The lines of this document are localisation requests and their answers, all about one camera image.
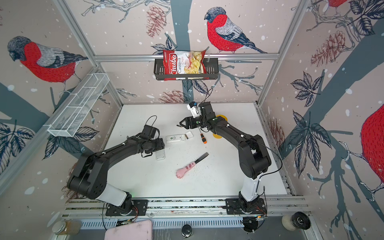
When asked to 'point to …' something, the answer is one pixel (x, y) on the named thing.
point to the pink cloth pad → (140, 230)
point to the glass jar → (70, 227)
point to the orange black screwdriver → (203, 139)
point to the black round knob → (186, 230)
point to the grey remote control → (160, 154)
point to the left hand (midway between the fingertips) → (160, 145)
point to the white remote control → (175, 138)
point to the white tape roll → (297, 220)
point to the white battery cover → (189, 134)
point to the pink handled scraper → (180, 172)
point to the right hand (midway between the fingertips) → (182, 125)
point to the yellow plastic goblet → (215, 135)
